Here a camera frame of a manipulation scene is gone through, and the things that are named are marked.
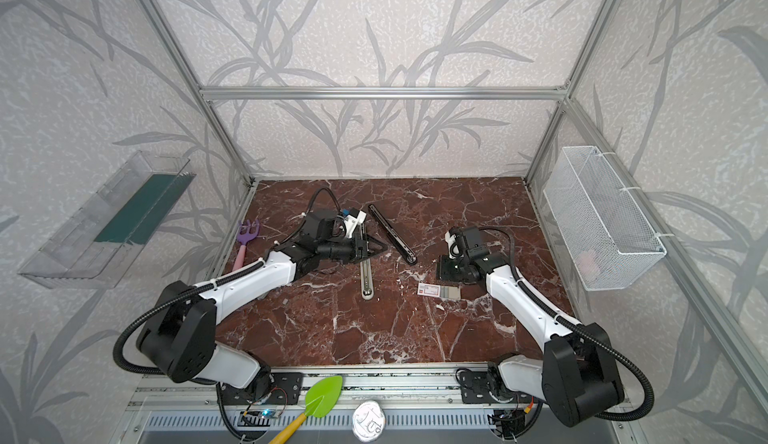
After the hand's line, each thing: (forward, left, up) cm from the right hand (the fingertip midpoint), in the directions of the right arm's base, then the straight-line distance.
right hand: (438, 260), depth 86 cm
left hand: (0, +14, +9) cm, 17 cm away
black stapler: (+14, +14, -9) cm, 21 cm away
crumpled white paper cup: (-38, +18, -4) cm, 42 cm away
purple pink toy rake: (+15, +67, -11) cm, 69 cm away
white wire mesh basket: (-8, -33, +24) cm, 41 cm away
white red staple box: (-5, 0, -9) cm, 11 cm away
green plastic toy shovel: (-33, +30, -9) cm, 46 cm away
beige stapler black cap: (-3, +21, -8) cm, 23 cm away
